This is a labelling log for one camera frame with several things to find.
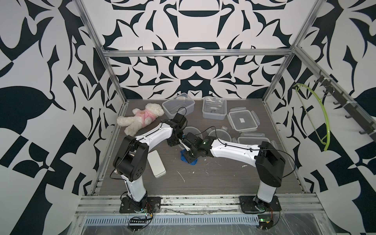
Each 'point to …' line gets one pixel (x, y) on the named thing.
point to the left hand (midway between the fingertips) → (180, 139)
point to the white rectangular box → (156, 164)
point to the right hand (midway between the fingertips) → (185, 153)
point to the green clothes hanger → (326, 111)
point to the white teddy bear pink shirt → (139, 118)
